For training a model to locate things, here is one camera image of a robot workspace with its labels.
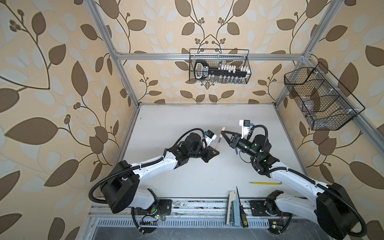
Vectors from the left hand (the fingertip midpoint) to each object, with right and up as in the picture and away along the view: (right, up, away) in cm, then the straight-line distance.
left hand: (219, 151), depth 76 cm
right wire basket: (+52, +24, -3) cm, 58 cm away
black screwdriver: (+10, -29, -6) cm, 32 cm away
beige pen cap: (+1, +12, -2) cm, 13 cm away
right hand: (+1, +10, -3) cm, 10 cm away
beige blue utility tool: (+6, -23, -1) cm, 24 cm away
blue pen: (+6, +3, -8) cm, 11 cm away
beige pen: (0, +5, 0) cm, 5 cm away
